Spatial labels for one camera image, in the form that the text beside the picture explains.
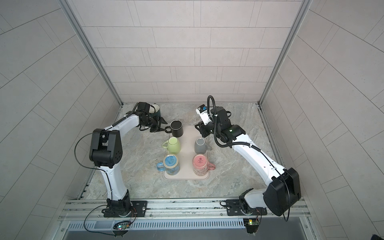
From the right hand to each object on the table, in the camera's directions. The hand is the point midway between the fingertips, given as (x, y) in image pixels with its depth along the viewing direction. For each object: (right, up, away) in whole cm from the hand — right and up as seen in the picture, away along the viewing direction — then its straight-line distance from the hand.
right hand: (197, 125), depth 76 cm
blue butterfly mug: (-13, -20, -1) cm, 24 cm away
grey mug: (+2, -13, +8) cm, 15 cm away
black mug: (-13, -3, +15) cm, 20 cm away
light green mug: (-13, -12, +7) cm, 20 cm away
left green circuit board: (-33, -44, -12) cm, 57 cm away
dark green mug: (-24, +8, +8) cm, 27 cm away
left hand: (-16, +2, +17) cm, 24 cm away
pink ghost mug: (+2, -20, -2) cm, 21 cm away
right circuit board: (+26, -46, -8) cm, 53 cm away
